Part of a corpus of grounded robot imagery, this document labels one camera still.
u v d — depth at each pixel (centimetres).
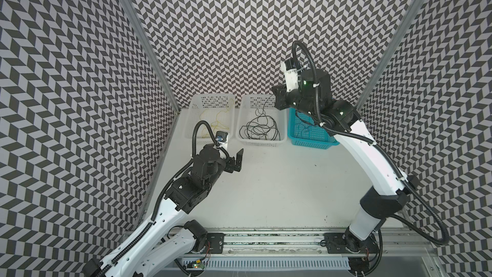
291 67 52
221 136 59
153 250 52
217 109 116
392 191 41
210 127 55
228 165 62
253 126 108
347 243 65
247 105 116
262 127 109
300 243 75
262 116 108
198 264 68
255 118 109
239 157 63
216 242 72
